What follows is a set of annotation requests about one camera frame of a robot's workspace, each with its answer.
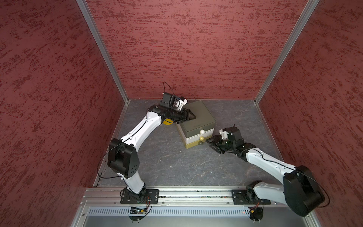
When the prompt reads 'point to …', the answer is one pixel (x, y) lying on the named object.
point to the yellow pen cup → (168, 121)
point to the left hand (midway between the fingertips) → (191, 121)
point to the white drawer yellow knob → (200, 136)
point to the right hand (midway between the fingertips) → (206, 145)
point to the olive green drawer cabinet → (204, 117)
